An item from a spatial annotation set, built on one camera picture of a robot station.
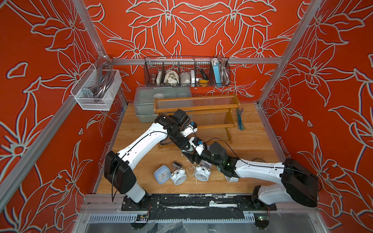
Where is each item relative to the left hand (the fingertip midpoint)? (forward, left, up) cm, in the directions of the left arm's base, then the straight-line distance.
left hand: (187, 144), depth 76 cm
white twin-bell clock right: (-13, -25, -11) cm, 30 cm away
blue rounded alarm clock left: (-13, +12, -11) cm, 21 cm away
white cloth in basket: (+39, +12, +15) cm, 43 cm away
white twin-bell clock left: (-14, +3, -10) cm, 18 cm away
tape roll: (+1, -44, -17) cm, 47 cm away
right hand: (-3, +1, 0) cm, 3 cm away
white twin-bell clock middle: (-12, -9, -10) cm, 18 cm away
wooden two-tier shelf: (+30, -13, -6) cm, 33 cm away
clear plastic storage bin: (+37, +34, -1) cm, 50 cm away
